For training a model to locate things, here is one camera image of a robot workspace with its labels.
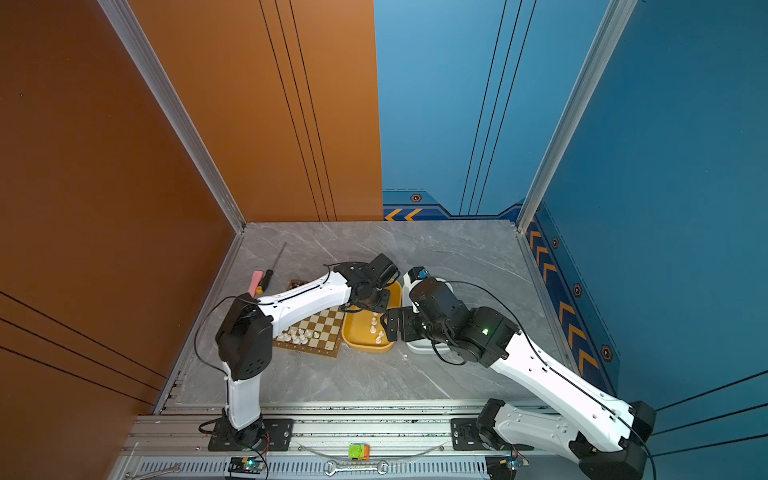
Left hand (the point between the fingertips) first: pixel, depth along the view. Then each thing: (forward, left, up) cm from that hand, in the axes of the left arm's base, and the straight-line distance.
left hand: (382, 301), depth 89 cm
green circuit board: (-40, +30, -10) cm, 51 cm away
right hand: (-14, -3, +16) cm, 22 cm away
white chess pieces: (-7, +3, -6) cm, 9 cm away
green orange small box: (-37, +4, -6) cm, 38 cm away
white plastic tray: (-13, -11, -2) cm, 17 cm away
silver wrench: (-40, +10, -8) cm, 42 cm away
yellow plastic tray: (-7, +6, -6) cm, 11 cm away
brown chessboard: (-5, +16, -7) cm, 18 cm away
